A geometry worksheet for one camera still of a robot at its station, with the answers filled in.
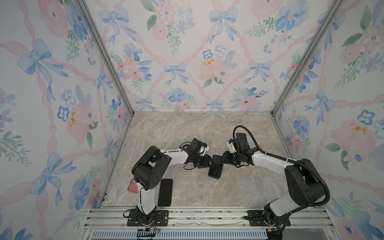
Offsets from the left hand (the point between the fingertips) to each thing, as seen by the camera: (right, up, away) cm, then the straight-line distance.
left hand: (213, 164), depth 89 cm
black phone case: (+2, -4, +3) cm, 5 cm away
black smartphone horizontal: (+2, -4, +3) cm, 5 cm away
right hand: (+6, +3, +2) cm, 7 cm away
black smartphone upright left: (-27, -14, -7) cm, 32 cm away
